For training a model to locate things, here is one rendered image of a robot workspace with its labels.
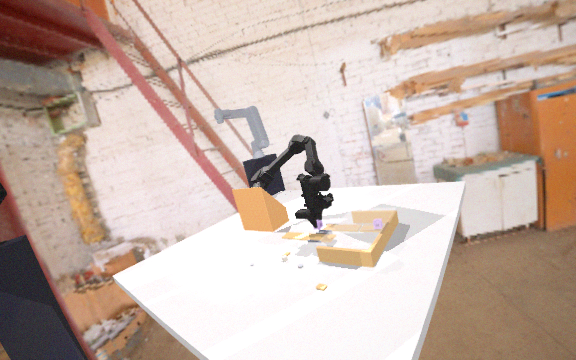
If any purple labelled cube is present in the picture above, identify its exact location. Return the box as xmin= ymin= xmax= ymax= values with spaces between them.
xmin=313 ymin=220 xmax=324 ymax=230

